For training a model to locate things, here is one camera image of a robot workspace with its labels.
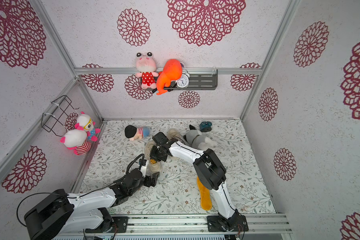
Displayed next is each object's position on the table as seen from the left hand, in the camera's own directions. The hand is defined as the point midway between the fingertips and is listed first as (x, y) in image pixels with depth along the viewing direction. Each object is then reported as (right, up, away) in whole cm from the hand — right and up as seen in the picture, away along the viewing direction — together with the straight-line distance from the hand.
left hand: (153, 171), depth 87 cm
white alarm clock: (+18, +54, +3) cm, 57 cm away
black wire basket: (-49, +29, -11) cm, 57 cm away
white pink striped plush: (-44, +19, -2) cm, 48 cm away
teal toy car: (+34, +28, +21) cm, 49 cm away
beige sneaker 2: (+12, +22, +20) cm, 32 cm away
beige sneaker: (+1, +2, 0) cm, 2 cm away
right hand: (-3, +9, +3) cm, 10 cm away
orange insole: (+29, -13, -7) cm, 33 cm away
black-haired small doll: (-18, +23, +16) cm, 33 cm away
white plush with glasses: (-43, +29, +5) cm, 52 cm away
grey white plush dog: (+26, +19, +11) cm, 34 cm away
